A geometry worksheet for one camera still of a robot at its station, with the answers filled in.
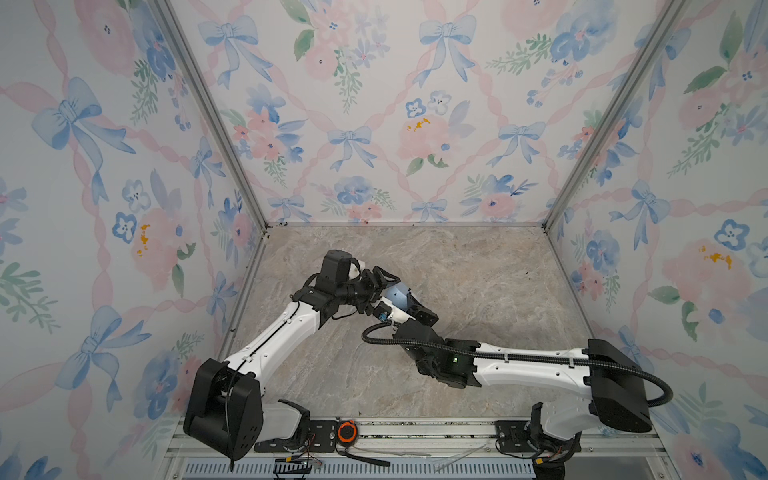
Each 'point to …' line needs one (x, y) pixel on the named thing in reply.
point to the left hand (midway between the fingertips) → (398, 286)
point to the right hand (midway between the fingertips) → (409, 300)
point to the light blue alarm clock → (397, 295)
